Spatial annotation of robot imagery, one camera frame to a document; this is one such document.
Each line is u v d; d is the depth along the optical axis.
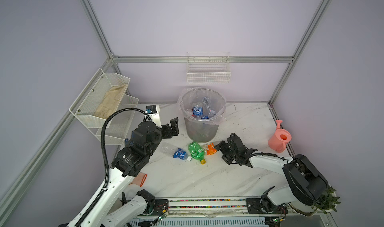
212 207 0.75
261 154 0.59
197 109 0.86
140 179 0.81
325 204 0.60
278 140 0.87
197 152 0.90
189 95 0.90
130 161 0.43
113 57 0.91
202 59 0.92
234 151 0.70
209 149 0.91
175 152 0.88
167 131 0.56
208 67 0.95
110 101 0.80
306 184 0.44
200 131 0.91
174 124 0.56
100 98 0.79
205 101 0.91
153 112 0.53
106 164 0.41
